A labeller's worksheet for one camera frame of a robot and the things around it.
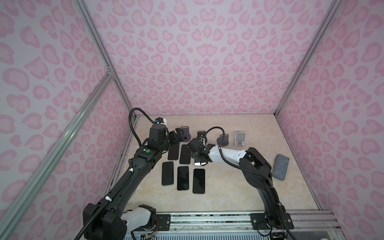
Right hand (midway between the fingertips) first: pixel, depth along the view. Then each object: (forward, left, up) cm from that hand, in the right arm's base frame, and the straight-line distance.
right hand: (198, 150), depth 96 cm
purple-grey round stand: (+11, +8, 0) cm, 14 cm away
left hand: (-2, +10, +23) cm, 25 cm away
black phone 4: (-1, +8, -3) cm, 9 cm away
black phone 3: (0, +16, -1) cm, 16 cm away
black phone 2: (-13, -2, +9) cm, 16 cm away
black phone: (-14, +18, -3) cm, 23 cm away
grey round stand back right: (+7, -18, 0) cm, 19 cm away
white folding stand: (+10, -28, +1) cm, 30 cm away
